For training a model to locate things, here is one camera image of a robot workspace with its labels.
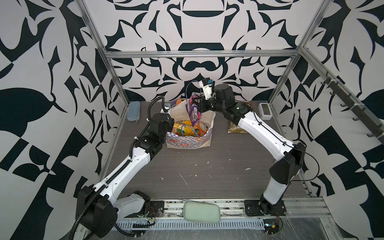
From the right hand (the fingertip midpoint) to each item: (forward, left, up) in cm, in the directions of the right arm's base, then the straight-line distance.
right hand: (193, 97), depth 74 cm
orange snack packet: (-1, -4, -27) cm, 27 cm away
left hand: (-3, +16, -7) cm, 18 cm away
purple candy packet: (-5, +1, -3) cm, 6 cm away
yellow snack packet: (-1, +6, -25) cm, 26 cm away
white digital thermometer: (+17, -51, -31) cm, 62 cm away
